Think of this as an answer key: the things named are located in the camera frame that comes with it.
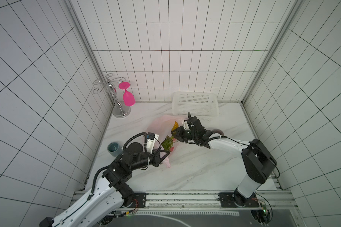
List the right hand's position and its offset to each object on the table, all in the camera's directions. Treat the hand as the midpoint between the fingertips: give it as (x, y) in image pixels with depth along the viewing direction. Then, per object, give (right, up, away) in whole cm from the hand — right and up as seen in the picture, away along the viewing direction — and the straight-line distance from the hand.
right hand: (171, 130), depth 85 cm
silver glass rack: (-40, +28, +6) cm, 49 cm away
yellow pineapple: (+2, +1, -4) cm, 4 cm away
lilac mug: (+30, -1, +8) cm, 31 cm away
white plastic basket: (+27, +17, +33) cm, 46 cm away
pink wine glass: (-30, +21, +13) cm, 39 cm away
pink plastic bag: (-5, +2, -1) cm, 6 cm away
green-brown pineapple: (-2, -7, -6) cm, 9 cm away
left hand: (-2, -10, -17) cm, 20 cm away
